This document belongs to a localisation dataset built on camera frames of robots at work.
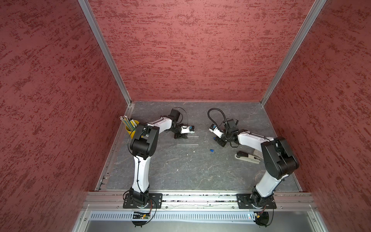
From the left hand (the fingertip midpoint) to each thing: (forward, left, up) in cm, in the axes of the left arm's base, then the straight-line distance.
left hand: (184, 135), depth 100 cm
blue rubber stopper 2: (-4, -20, +3) cm, 21 cm away
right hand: (-4, -22, +1) cm, 23 cm away
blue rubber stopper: (-11, -19, 0) cm, 22 cm away
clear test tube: (0, -6, -1) cm, 6 cm away
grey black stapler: (-16, -37, +3) cm, 41 cm away
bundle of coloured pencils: (+1, +36, +14) cm, 39 cm away
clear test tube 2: (-8, -2, +1) cm, 8 cm away
